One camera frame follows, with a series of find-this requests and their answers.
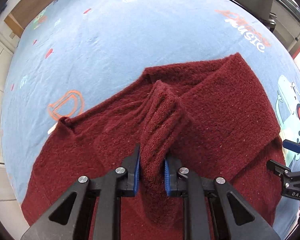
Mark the dark red knit sweater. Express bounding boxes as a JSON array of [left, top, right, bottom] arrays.
[[21, 54, 284, 239]]

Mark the wooden headboard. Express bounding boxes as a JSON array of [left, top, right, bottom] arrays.
[[4, 0, 54, 37]]

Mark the blue patterned bed sheet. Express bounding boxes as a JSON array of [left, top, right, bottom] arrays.
[[1, 0, 300, 203]]

